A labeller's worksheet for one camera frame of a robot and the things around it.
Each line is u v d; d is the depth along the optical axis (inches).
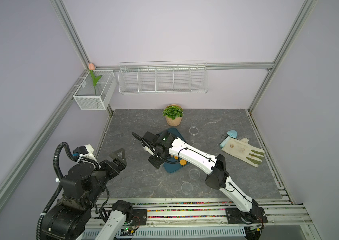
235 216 29.2
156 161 27.9
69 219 12.9
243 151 38.2
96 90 35.0
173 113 39.0
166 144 22.1
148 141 24.5
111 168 18.4
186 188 32.6
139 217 29.1
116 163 19.0
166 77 42.6
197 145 39.9
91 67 35.1
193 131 37.9
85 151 18.4
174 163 24.0
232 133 41.4
